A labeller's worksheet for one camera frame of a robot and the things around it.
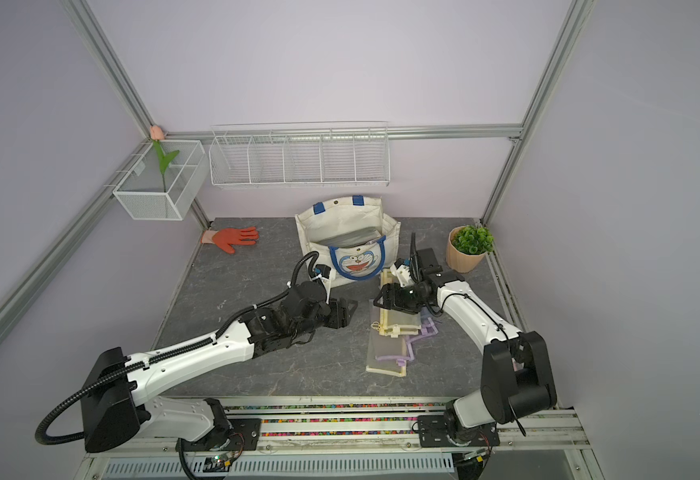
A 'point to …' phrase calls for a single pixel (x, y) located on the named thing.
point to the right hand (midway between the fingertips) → (384, 303)
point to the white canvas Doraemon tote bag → (360, 262)
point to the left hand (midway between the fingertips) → (349, 305)
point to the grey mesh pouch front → (350, 237)
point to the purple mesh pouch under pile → (427, 328)
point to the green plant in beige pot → (467, 246)
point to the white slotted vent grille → (175, 464)
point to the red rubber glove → (229, 237)
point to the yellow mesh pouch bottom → (384, 352)
